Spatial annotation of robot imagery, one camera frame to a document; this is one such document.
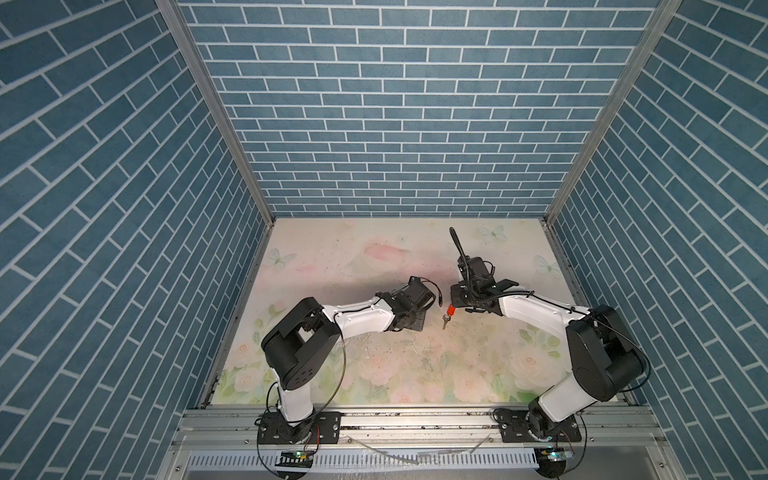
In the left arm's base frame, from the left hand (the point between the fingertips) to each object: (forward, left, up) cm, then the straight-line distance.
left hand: (417, 318), depth 91 cm
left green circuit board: (-34, +31, -6) cm, 47 cm away
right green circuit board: (-36, -31, -3) cm, 47 cm away
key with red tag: (+3, -11, -2) cm, 12 cm away
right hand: (+7, -12, +4) cm, 14 cm away
